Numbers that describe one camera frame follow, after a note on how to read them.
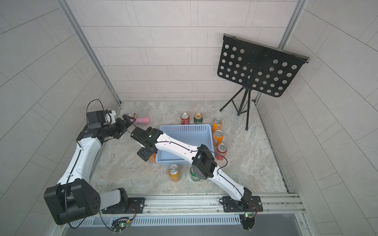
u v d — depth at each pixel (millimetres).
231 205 657
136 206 708
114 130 667
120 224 654
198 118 942
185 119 941
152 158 787
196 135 982
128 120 718
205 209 707
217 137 865
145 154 719
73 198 391
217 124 913
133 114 1078
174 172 723
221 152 802
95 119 590
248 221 680
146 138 598
